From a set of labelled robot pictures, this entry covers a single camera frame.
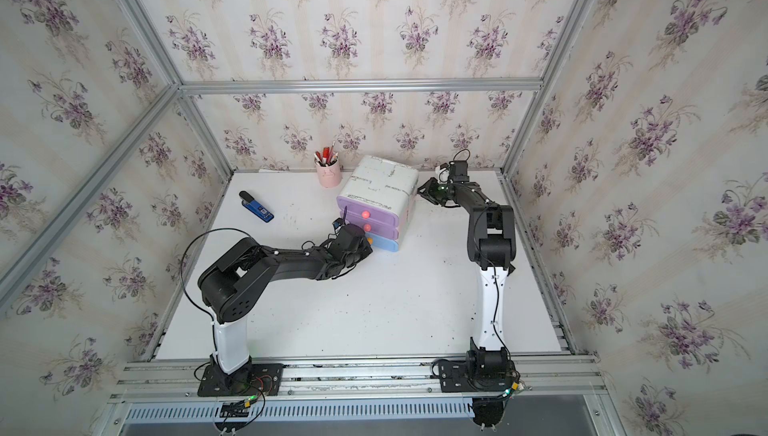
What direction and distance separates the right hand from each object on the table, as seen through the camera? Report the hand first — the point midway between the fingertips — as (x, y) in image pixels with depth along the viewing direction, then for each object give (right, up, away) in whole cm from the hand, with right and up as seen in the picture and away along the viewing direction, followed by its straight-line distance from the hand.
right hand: (421, 191), depth 107 cm
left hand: (-16, -18, -11) cm, 27 cm away
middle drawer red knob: (-19, -11, -19) cm, 29 cm away
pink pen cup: (-34, +6, +3) cm, 35 cm away
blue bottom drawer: (-14, -17, -15) cm, 27 cm away
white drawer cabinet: (-15, -2, -22) cm, 27 cm away
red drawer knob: (-19, -7, -24) cm, 31 cm away
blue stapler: (-61, -6, -1) cm, 61 cm away
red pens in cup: (-35, +13, +4) cm, 38 cm away
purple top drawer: (-22, -5, -23) cm, 32 cm away
